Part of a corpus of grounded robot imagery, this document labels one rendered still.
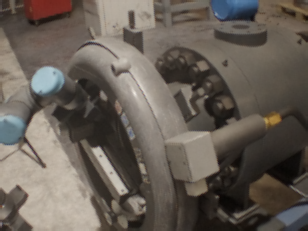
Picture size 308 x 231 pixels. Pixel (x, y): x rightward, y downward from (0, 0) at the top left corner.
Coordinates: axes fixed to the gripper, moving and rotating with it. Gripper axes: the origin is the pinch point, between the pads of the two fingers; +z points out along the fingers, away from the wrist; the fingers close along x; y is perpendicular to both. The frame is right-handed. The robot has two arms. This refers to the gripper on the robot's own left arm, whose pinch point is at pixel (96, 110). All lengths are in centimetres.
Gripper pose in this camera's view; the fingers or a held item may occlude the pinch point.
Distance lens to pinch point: 146.9
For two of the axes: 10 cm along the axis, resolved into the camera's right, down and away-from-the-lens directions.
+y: 6.7, -7.4, -0.5
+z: 3.6, 2.6, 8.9
